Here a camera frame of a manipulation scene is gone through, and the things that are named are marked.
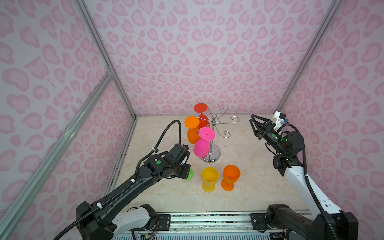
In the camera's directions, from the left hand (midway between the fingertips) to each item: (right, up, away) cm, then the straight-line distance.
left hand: (188, 168), depth 73 cm
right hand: (+29, +24, -7) cm, 38 cm away
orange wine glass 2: (+2, +22, 0) cm, 22 cm away
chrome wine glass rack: (+16, +4, +24) cm, 29 cm away
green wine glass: (+1, -7, +14) cm, 16 cm away
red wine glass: (+8, +24, +8) cm, 27 cm away
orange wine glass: (+22, -3, +3) cm, 23 cm away
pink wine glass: (+7, +10, +3) cm, 12 cm away
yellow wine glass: (+11, -6, +6) cm, 14 cm away
